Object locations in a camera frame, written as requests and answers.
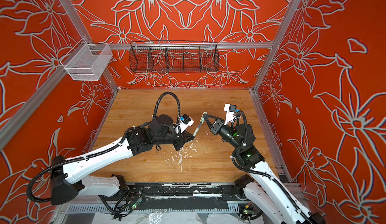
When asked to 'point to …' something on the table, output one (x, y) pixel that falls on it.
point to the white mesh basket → (87, 61)
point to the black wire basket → (173, 56)
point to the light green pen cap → (202, 118)
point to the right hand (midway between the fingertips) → (201, 117)
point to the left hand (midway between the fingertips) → (193, 135)
